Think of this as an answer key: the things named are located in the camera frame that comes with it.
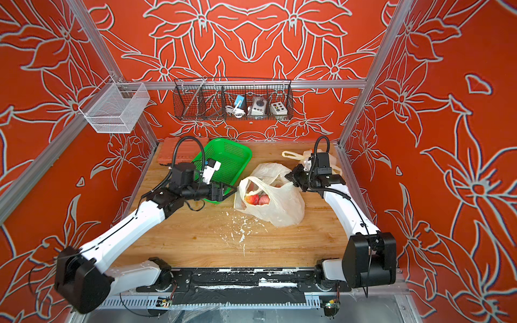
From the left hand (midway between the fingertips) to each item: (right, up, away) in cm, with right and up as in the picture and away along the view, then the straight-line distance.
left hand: (232, 187), depth 74 cm
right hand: (+19, +5, +7) cm, 21 cm away
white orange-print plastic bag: (+21, -8, +5) cm, 23 cm away
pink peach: (+13, -7, +15) cm, 21 cm away
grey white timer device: (+11, +36, +18) cm, 41 cm away
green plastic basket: (-4, +12, +36) cm, 38 cm away
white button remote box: (+20, +36, +21) cm, 46 cm away
